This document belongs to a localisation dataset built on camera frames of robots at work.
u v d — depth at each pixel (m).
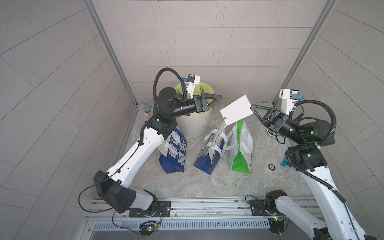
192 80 0.53
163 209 0.71
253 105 0.48
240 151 0.67
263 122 0.47
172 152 0.74
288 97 0.45
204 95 0.50
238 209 0.72
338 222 0.36
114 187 0.37
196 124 0.85
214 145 0.69
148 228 0.65
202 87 0.92
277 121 0.43
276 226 0.69
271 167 0.85
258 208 0.71
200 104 0.50
